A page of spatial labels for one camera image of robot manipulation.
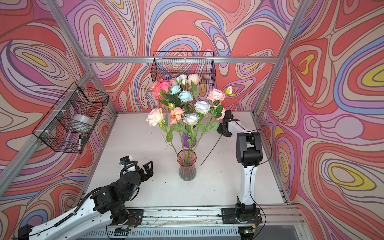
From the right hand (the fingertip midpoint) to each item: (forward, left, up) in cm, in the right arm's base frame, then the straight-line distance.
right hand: (223, 134), depth 106 cm
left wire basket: (-14, +84, +30) cm, 91 cm away
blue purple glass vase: (-4, +27, +2) cm, 27 cm away
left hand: (-29, +44, +14) cm, 55 cm away
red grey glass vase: (-27, +26, +16) cm, 40 cm away
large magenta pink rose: (-12, +9, -1) cm, 15 cm away
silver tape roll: (-12, +77, +32) cm, 84 cm away
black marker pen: (-23, +77, +25) cm, 84 cm away
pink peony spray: (-20, +29, +34) cm, 49 cm away
